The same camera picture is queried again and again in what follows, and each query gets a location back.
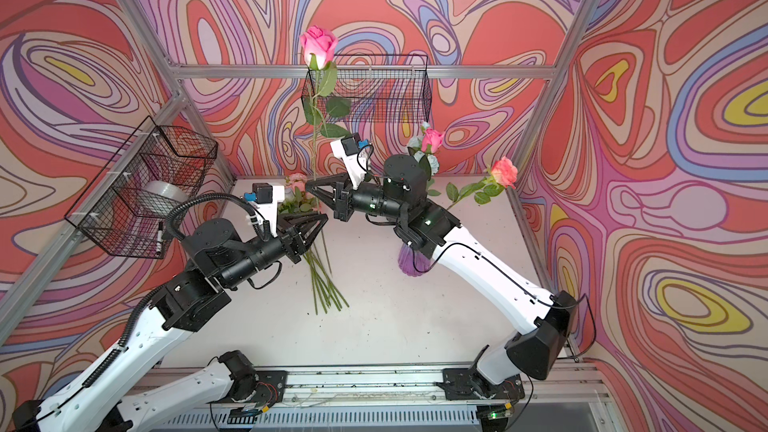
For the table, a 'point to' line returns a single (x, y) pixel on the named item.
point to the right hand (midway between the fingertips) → (311, 194)
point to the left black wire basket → (125, 212)
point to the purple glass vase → (412, 262)
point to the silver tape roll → (160, 198)
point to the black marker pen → (159, 246)
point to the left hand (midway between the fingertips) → (325, 216)
